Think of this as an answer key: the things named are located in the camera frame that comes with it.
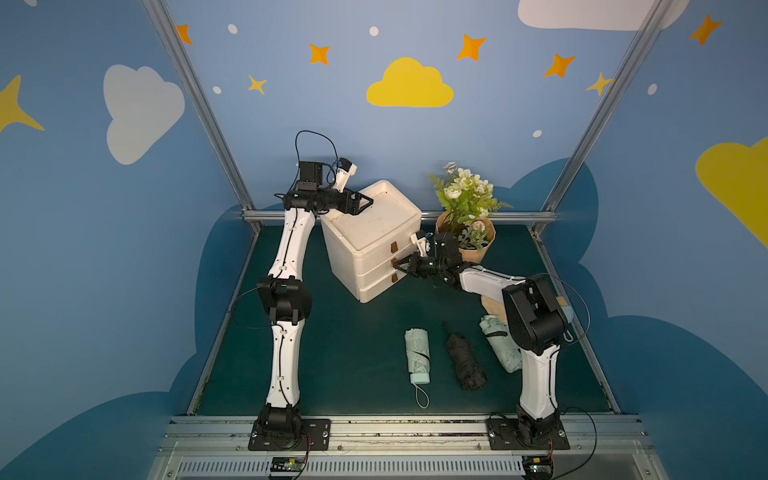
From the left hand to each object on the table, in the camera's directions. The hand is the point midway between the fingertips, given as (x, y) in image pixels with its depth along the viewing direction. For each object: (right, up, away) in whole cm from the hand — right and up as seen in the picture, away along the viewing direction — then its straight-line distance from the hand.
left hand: (364, 194), depth 92 cm
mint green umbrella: (+16, -47, -6) cm, 50 cm away
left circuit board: (-17, -70, -20) cm, 75 cm away
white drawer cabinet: (0, -17, -8) cm, 19 cm away
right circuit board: (+45, -72, -18) cm, 87 cm away
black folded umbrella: (+29, -52, -13) cm, 61 cm away
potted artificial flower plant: (+31, -2, -3) cm, 32 cm away
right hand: (+10, -22, +3) cm, 24 cm away
